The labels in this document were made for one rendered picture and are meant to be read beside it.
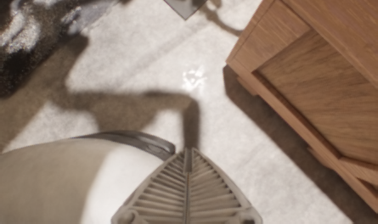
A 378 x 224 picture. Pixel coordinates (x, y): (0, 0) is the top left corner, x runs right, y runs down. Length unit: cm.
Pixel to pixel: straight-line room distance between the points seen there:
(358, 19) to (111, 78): 64
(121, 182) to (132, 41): 53
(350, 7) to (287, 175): 55
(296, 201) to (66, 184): 70
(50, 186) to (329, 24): 44
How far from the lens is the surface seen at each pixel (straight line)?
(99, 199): 25
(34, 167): 32
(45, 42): 87
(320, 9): 27
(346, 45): 29
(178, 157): 16
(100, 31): 74
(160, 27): 65
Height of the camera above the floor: 54
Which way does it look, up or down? 86 degrees down
